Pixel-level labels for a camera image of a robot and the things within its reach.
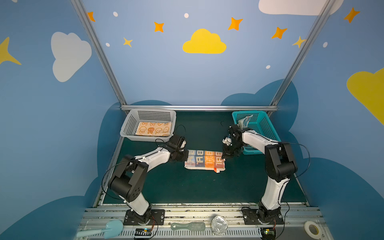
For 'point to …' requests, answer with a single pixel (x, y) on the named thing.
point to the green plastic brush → (192, 226)
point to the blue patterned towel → (243, 123)
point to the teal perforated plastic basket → (261, 122)
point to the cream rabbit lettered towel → (205, 160)
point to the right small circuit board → (268, 233)
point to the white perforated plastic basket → (133, 116)
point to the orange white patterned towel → (155, 128)
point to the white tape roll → (306, 226)
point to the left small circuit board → (143, 232)
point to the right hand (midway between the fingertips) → (223, 155)
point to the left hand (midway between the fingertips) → (186, 155)
